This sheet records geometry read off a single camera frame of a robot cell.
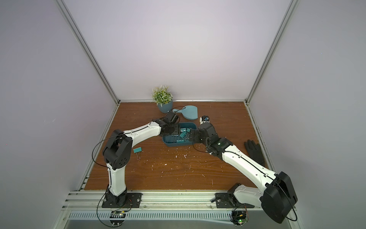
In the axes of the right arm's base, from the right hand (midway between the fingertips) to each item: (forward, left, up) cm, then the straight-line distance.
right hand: (197, 129), depth 80 cm
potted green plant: (+29, +24, -2) cm, 37 cm away
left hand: (+8, +13, -13) cm, 20 cm away
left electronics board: (-40, +41, -20) cm, 61 cm away
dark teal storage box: (+3, +10, -17) cm, 20 cm away
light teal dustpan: (+28, +6, -18) cm, 34 cm away
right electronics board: (-39, -21, -19) cm, 48 cm away
